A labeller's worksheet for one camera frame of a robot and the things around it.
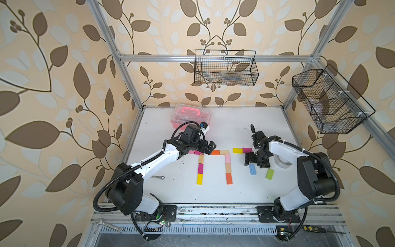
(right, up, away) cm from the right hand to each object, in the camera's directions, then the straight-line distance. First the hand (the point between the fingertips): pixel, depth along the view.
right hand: (252, 165), depth 89 cm
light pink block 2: (-14, +3, +4) cm, 15 cm away
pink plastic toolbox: (-42, +32, +13) cm, 55 cm away
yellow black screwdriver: (+23, -23, -21) cm, 39 cm away
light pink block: (-36, +7, +4) cm, 37 cm away
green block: (+9, -4, -3) cm, 10 cm away
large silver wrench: (-79, -22, -17) cm, 83 cm away
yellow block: (-31, -7, -3) cm, 32 cm away
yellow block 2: (-7, +7, +7) cm, 12 cm away
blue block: (0, -2, -1) cm, 2 cm away
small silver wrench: (-52, -6, -3) cm, 53 cm away
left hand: (-27, +15, -7) cm, 31 cm away
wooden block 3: (-14, -2, 0) cm, 14 cm away
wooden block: (-30, +3, +3) cm, 31 cm away
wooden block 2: (-16, +7, +7) cm, 18 cm away
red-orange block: (-15, -6, -4) cm, 16 cm away
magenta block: (-31, -2, 0) cm, 31 cm away
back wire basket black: (-11, +60, +8) cm, 62 cm away
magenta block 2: (-2, +8, +5) cm, 10 cm away
